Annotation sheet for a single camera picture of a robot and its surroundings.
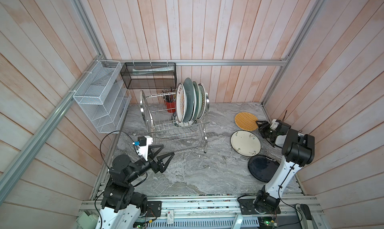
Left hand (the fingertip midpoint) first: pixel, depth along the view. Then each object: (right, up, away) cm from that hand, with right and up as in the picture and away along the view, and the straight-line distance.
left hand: (168, 154), depth 63 cm
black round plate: (+53, -14, +25) cm, 60 cm away
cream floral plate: (+46, -1, +33) cm, 57 cm away
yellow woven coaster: (+52, +13, +46) cm, 70 cm away
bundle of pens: (-2, +28, +19) cm, 34 cm away
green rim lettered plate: (+4, +18, +17) cm, 25 cm away
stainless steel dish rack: (-14, +19, +51) cm, 56 cm away
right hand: (+57, +12, +40) cm, 71 cm away
